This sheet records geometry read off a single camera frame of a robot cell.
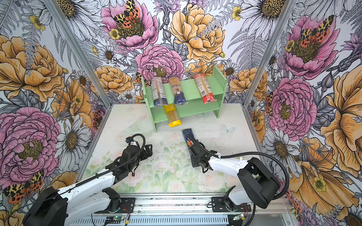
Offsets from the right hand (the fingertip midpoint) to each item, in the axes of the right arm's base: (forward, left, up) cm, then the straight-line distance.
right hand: (197, 164), depth 89 cm
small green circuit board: (-27, +43, 0) cm, 51 cm away
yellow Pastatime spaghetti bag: (+27, +15, +15) cm, 35 cm away
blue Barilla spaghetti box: (+13, +5, +4) cm, 14 cm away
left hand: (+6, +31, +7) cm, 32 cm away
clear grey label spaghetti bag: (+31, +22, +31) cm, 49 cm away
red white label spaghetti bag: (+32, -6, +31) cm, 45 cm away
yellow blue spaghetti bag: (+27, +10, +30) cm, 42 cm away
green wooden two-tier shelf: (+37, -1, +13) cm, 39 cm away
